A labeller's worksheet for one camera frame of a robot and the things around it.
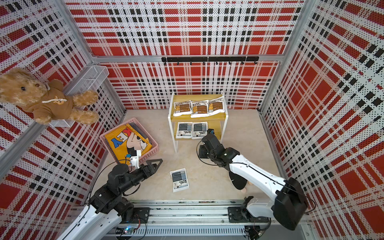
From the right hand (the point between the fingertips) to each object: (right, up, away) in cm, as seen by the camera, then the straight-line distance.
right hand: (203, 148), depth 81 cm
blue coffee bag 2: (-2, +10, +6) cm, 12 cm away
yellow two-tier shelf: (+7, +14, -8) cm, 18 cm away
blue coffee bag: (-14, -19, +4) cm, 24 cm away
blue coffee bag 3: (-11, +10, +6) cm, 16 cm away
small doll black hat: (+18, -17, -3) cm, 26 cm away
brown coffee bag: (-11, +21, -7) cm, 25 cm away
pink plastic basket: (-32, -3, +11) cm, 34 cm away
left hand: (-21, -6, -7) cm, 23 cm away
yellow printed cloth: (-50, +1, +13) cm, 52 cm away
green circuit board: (-36, -37, -11) cm, 53 cm away
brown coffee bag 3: (+6, +22, -7) cm, 24 cm away
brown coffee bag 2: (-2, +21, -7) cm, 22 cm away
